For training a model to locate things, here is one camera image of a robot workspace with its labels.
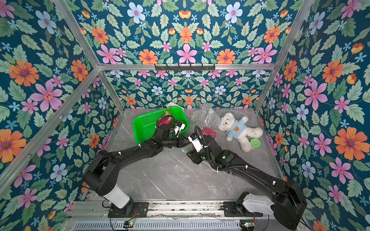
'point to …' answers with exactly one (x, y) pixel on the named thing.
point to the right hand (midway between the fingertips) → (193, 148)
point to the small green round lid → (255, 143)
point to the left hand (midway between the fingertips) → (193, 141)
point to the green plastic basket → (144, 127)
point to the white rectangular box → (173, 104)
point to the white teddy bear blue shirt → (238, 129)
